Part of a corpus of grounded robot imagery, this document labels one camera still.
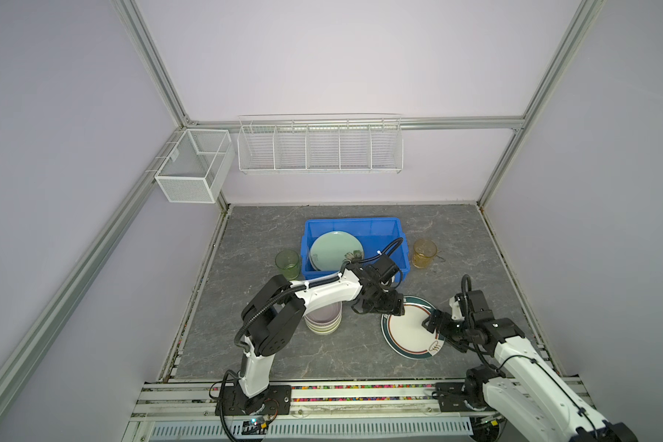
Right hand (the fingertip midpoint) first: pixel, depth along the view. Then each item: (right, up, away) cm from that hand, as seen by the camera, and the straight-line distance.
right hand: (435, 331), depth 83 cm
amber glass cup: (+3, +23, +19) cm, 30 cm away
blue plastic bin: (-14, +28, +23) cm, 39 cm away
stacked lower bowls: (-34, +1, -3) cm, 34 cm away
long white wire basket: (-36, +62, +15) cm, 74 cm away
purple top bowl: (-33, +5, -2) cm, 34 cm away
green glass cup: (-48, +19, +19) cm, 55 cm away
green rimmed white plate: (-9, -2, +2) cm, 9 cm away
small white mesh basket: (-83, +55, +20) cm, 102 cm away
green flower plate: (-33, +23, +19) cm, 45 cm away
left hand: (-12, +5, 0) cm, 13 cm away
